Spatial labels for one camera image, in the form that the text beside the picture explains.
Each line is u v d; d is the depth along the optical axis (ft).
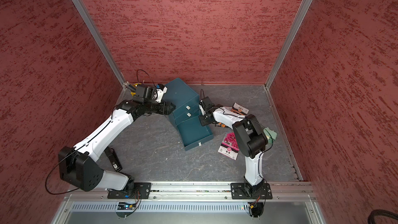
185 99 2.73
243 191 2.41
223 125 3.20
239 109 3.48
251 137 1.73
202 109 2.67
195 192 2.47
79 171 1.32
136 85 3.37
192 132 3.17
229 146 2.94
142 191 2.43
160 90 2.38
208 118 2.37
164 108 2.33
